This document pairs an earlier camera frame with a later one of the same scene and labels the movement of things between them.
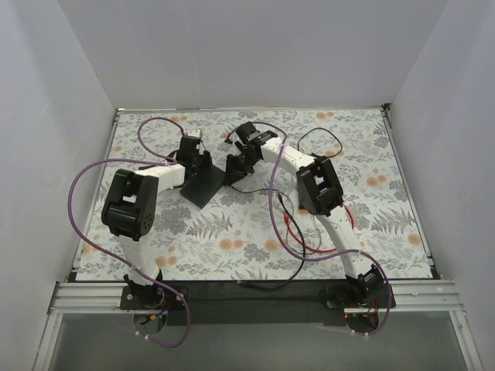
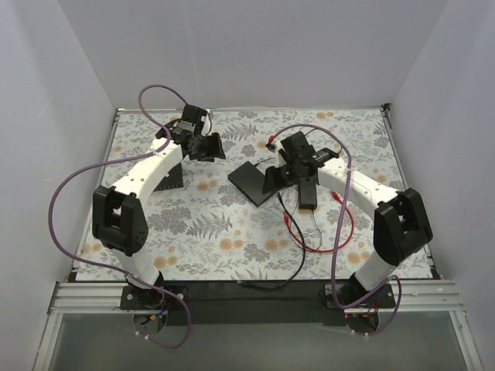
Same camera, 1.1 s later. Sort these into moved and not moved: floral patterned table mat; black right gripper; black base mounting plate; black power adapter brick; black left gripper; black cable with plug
Moved: black right gripper; black left gripper
Not moved: black base mounting plate; floral patterned table mat; black cable with plug; black power adapter brick
